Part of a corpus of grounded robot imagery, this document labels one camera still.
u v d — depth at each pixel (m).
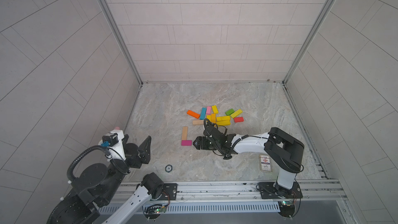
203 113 0.99
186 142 0.87
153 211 0.65
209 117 0.97
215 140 0.66
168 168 0.78
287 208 0.69
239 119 0.97
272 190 0.71
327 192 0.72
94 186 0.33
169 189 0.71
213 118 0.96
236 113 0.99
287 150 0.48
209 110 0.99
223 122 0.95
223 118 0.96
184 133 0.89
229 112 0.99
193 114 0.99
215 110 1.00
